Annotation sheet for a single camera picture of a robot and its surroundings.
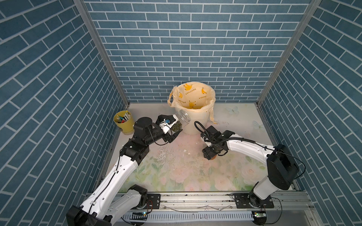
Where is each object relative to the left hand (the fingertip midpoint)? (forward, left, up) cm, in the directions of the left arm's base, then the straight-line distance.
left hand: (179, 123), depth 70 cm
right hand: (-4, -19, -25) cm, 32 cm away
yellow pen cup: (+18, +40, -21) cm, 48 cm away
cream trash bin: (+12, -13, -10) cm, 20 cm away
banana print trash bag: (+31, -9, -10) cm, 33 cm away
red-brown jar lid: (-10, -19, -17) cm, 28 cm away
